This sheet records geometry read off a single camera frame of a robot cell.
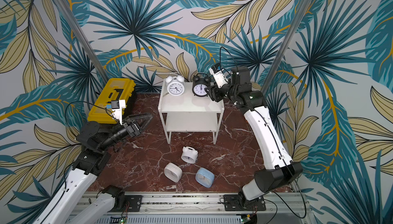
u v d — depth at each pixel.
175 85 0.70
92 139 0.46
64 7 0.74
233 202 0.73
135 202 0.74
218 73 0.58
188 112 0.69
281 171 0.39
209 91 0.69
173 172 0.76
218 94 0.61
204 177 0.76
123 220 0.71
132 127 0.52
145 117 0.56
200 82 0.69
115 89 0.98
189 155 0.82
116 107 0.53
